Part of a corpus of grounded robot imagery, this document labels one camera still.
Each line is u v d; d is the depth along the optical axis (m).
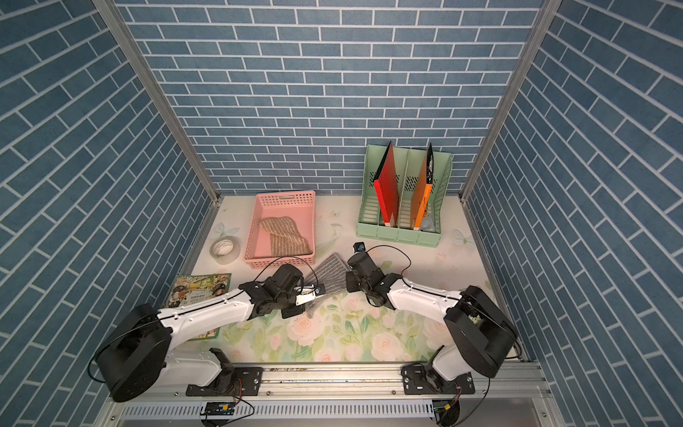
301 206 1.16
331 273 0.95
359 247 0.79
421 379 0.74
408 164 1.05
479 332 0.44
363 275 0.67
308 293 0.75
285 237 1.03
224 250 1.02
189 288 0.91
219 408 0.72
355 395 0.72
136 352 0.42
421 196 0.88
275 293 0.66
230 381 0.68
